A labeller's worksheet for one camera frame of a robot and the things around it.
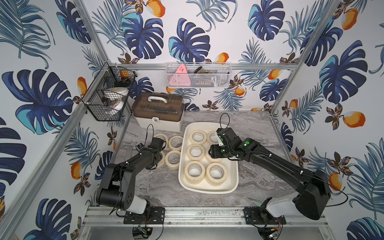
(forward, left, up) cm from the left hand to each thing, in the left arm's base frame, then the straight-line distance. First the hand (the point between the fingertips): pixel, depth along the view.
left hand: (152, 158), depth 91 cm
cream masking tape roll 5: (+19, -27, -1) cm, 33 cm away
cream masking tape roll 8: (-6, -39, -2) cm, 39 cm away
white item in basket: (+20, +20, +30) cm, 41 cm away
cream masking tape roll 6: (+7, -26, -1) cm, 27 cm away
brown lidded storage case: (+25, -1, +15) cm, 30 cm away
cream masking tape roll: (+17, -3, -1) cm, 17 cm away
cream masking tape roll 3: (+2, -12, -3) cm, 12 cm away
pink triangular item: (+38, -14, +32) cm, 52 cm away
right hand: (+1, -35, +13) cm, 38 cm away
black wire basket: (+39, +30, +31) cm, 58 cm away
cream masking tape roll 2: (+15, -12, -3) cm, 19 cm away
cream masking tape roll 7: (-6, -26, -3) cm, 27 cm away
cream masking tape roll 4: (-2, -6, 0) cm, 6 cm away
